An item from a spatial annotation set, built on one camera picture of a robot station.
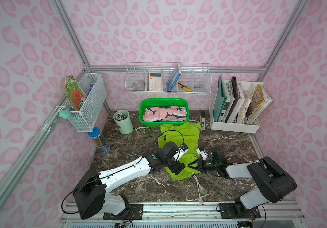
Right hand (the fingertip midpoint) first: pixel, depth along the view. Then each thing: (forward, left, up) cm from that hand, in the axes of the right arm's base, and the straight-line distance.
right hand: (188, 166), depth 85 cm
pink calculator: (+47, +21, +26) cm, 58 cm away
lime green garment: (+25, -1, -3) cm, 25 cm away
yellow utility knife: (+47, +1, +21) cm, 51 cm away
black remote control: (+36, -13, -1) cm, 38 cm away
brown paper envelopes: (+36, -47, +20) cm, 62 cm away
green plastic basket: (+52, +18, +3) cm, 55 cm away
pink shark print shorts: (+34, +15, +9) cm, 38 cm away
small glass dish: (+43, +32, +26) cm, 59 cm away
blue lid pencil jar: (+11, +54, +10) cm, 56 cm away
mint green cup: (+26, +43, +13) cm, 51 cm away
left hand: (+1, +5, +8) cm, 10 cm away
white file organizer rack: (+31, -29, +20) cm, 47 cm away
